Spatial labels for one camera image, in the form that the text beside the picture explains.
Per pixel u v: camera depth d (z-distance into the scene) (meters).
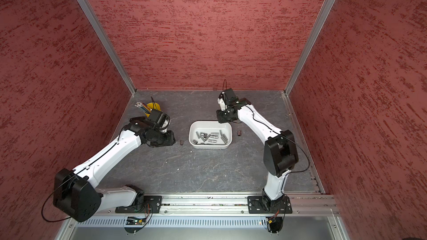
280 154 0.47
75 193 0.39
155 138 0.68
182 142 0.94
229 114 0.64
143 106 0.92
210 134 0.97
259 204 0.74
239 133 0.97
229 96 0.70
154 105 0.99
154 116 0.65
